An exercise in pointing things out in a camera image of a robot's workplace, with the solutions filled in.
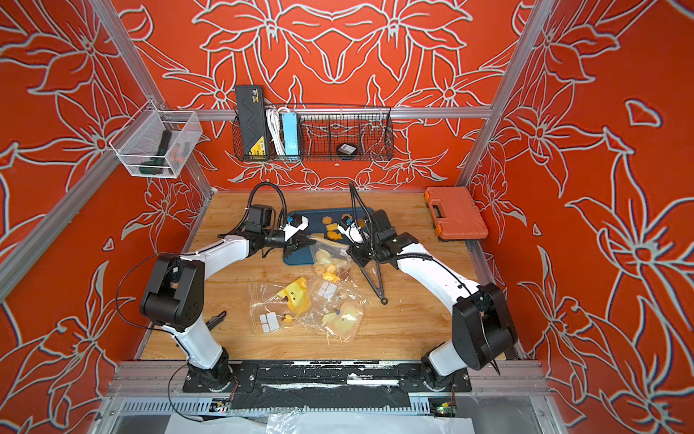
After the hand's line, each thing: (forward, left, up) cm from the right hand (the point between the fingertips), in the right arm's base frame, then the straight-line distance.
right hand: (346, 248), depth 83 cm
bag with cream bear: (+3, +6, -7) cm, 10 cm away
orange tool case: (+25, -44, -11) cm, 52 cm away
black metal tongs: (-8, -11, -13) cm, 19 cm away
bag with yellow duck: (-15, +23, -14) cm, 30 cm away
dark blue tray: (+20, +10, -13) cm, 26 cm away
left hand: (+4, +11, -1) cm, 12 cm away
